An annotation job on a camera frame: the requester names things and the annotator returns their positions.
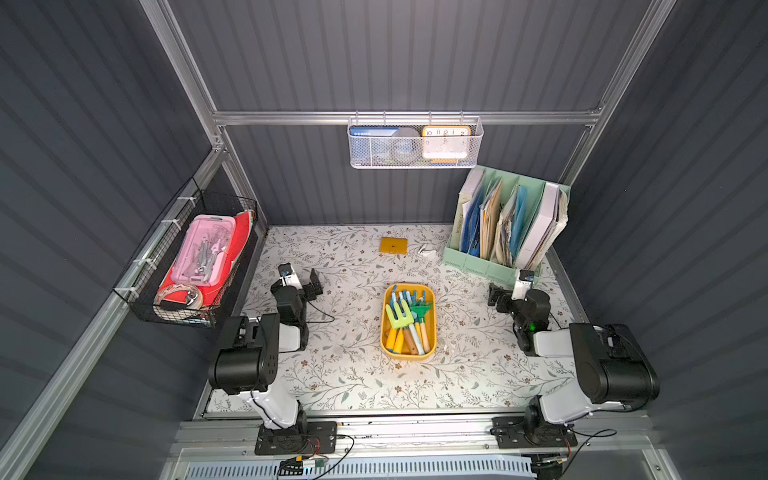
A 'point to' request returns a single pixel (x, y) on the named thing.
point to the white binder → (544, 223)
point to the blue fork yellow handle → (391, 333)
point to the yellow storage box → (431, 320)
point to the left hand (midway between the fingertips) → (295, 273)
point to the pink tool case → (203, 254)
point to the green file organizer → (505, 223)
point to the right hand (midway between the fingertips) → (514, 286)
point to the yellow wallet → (394, 245)
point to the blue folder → (521, 202)
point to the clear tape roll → (194, 299)
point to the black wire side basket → (139, 286)
